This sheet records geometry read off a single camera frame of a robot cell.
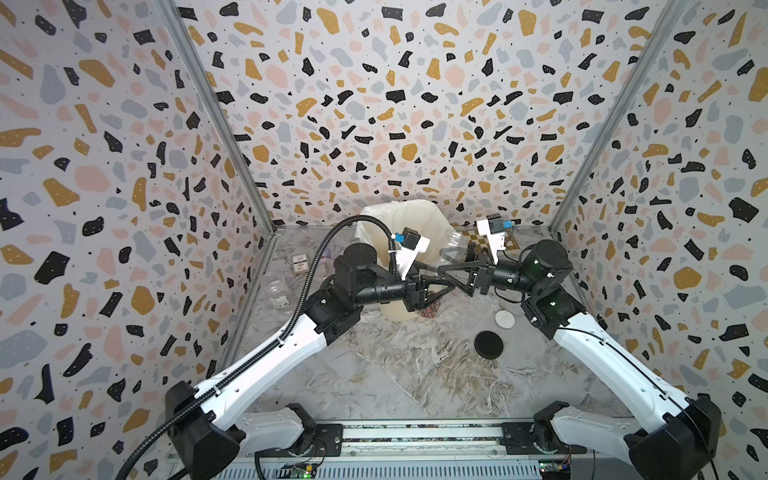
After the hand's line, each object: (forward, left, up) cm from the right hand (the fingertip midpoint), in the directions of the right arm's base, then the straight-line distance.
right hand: (444, 266), depth 60 cm
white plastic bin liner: (+29, +4, -13) cm, 32 cm away
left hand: (-3, -1, -1) cm, 3 cm away
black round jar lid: (+2, -17, -39) cm, 43 cm away
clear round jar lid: (+15, -17, -41) cm, 47 cm away
